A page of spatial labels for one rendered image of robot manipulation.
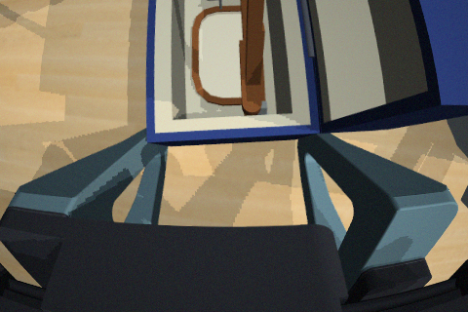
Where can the grey mug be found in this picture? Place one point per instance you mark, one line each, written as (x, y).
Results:
(459, 130)

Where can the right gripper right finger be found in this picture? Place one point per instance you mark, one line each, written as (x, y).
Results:
(399, 214)

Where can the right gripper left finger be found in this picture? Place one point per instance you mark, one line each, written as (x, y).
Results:
(88, 188)

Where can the brown glasses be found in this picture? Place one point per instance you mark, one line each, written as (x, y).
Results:
(226, 68)

